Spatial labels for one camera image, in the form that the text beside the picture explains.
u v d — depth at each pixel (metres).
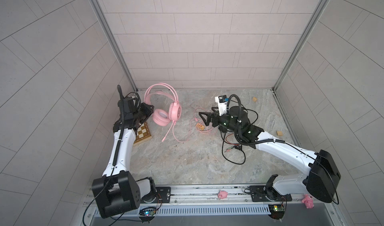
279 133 0.92
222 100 0.63
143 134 0.89
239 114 0.56
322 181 0.39
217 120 0.65
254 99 1.08
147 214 0.64
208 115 0.63
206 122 0.65
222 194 0.70
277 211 0.68
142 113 0.67
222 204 0.69
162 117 0.73
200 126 0.94
